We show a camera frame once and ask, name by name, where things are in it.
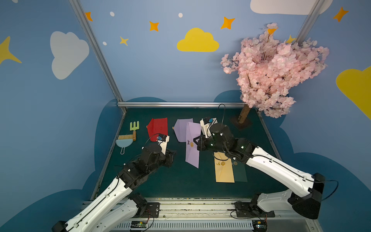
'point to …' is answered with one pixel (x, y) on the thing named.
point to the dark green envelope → (239, 171)
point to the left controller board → (138, 224)
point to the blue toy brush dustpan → (125, 141)
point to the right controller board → (259, 225)
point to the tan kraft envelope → (223, 168)
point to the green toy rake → (134, 128)
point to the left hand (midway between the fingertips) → (173, 149)
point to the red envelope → (156, 126)
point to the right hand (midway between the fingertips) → (195, 138)
